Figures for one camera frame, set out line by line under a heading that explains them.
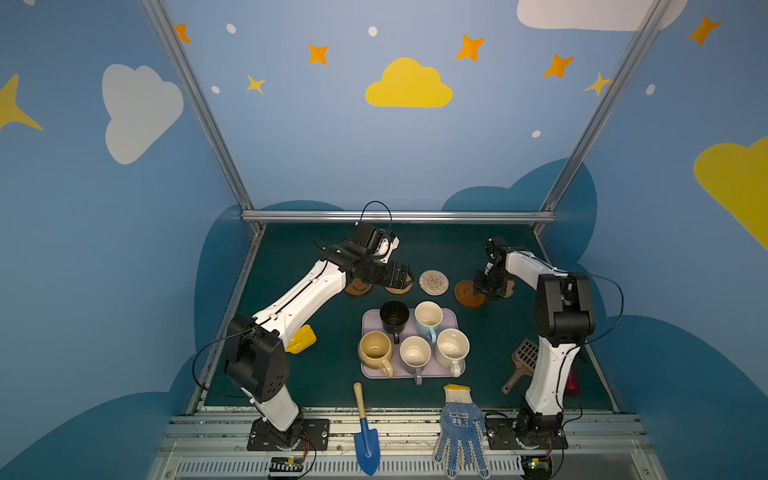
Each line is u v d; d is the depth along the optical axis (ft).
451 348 2.90
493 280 2.88
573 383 2.62
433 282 3.42
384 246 2.32
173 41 2.39
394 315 2.97
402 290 3.41
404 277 2.36
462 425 2.50
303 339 2.96
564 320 1.82
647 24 2.35
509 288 3.37
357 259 2.09
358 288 3.40
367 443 2.40
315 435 2.41
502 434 2.45
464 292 3.34
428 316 2.98
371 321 3.13
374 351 2.87
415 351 2.84
